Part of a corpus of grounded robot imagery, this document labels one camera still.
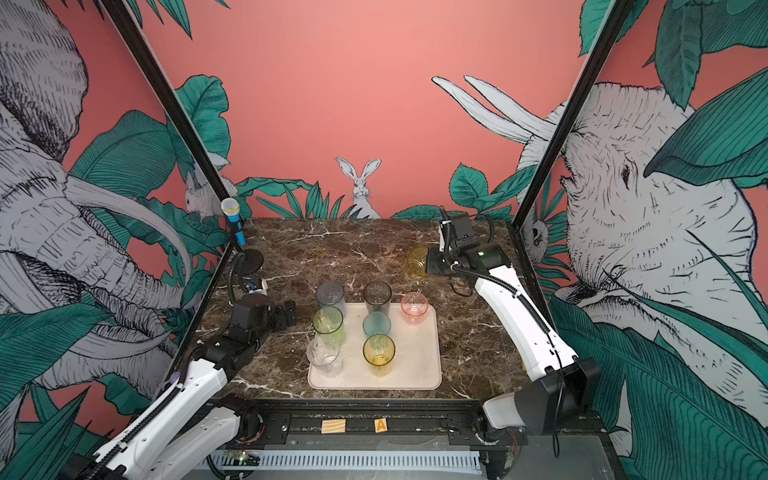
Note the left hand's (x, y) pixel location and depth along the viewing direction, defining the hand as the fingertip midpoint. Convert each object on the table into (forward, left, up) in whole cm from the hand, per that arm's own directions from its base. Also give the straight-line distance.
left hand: (279, 301), depth 82 cm
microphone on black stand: (+24, +20, -13) cm, 34 cm away
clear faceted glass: (-11, -12, -11) cm, 20 cm away
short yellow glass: (+9, -39, +5) cm, 40 cm away
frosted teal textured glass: (-3, -27, -10) cm, 29 cm away
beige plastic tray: (-14, -38, -12) cm, 43 cm away
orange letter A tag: (-29, -27, -13) cm, 42 cm away
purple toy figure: (-15, +29, -12) cm, 35 cm away
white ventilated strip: (-36, -22, -13) cm, 44 cm away
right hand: (+5, -41, +12) cm, 43 cm away
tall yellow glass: (-15, -28, -1) cm, 31 cm away
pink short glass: (+3, -39, -11) cm, 40 cm away
